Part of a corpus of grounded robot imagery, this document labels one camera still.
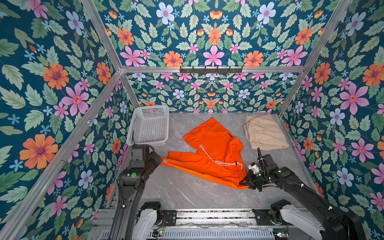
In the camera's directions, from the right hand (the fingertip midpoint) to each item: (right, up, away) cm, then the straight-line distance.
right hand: (238, 182), depth 77 cm
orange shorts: (-9, +9, +16) cm, 20 cm away
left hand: (-40, +16, -4) cm, 44 cm away
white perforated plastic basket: (-60, +31, +34) cm, 76 cm away
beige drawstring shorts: (+24, +25, +26) cm, 43 cm away
